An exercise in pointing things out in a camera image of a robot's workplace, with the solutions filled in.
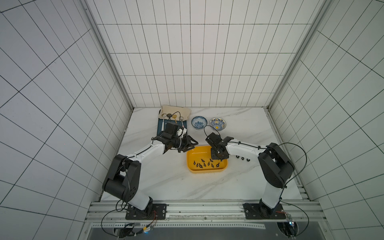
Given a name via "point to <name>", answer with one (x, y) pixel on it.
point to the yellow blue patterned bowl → (217, 124)
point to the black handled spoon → (169, 115)
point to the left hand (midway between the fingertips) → (195, 146)
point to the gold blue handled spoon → (174, 116)
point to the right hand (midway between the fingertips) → (211, 156)
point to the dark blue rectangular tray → (160, 120)
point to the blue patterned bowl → (199, 123)
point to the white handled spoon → (163, 115)
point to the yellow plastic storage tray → (199, 160)
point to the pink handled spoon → (181, 118)
